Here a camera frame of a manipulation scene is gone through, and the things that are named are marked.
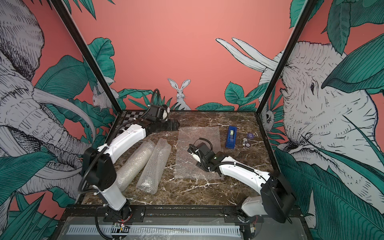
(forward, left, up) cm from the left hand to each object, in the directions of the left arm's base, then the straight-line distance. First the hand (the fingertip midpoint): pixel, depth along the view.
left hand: (176, 123), depth 88 cm
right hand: (-17, -15, -10) cm, 25 cm away
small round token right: (-6, -48, -19) cm, 52 cm away
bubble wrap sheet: (-29, +15, -12) cm, 34 cm away
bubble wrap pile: (-19, -5, -18) cm, 26 cm away
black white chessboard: (+22, +39, -18) cm, 48 cm away
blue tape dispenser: (-2, -36, -14) cm, 38 cm away
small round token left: (-1, -48, -19) cm, 52 cm away
